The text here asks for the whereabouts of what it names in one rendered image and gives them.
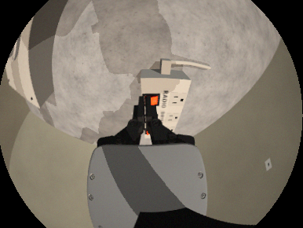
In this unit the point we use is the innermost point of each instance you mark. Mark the beige power strip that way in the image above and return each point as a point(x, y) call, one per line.
point(168, 89)

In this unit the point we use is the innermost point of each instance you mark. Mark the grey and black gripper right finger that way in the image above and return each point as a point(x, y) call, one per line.
point(159, 133)

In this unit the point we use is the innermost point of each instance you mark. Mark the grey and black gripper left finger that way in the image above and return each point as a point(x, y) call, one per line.
point(128, 135)

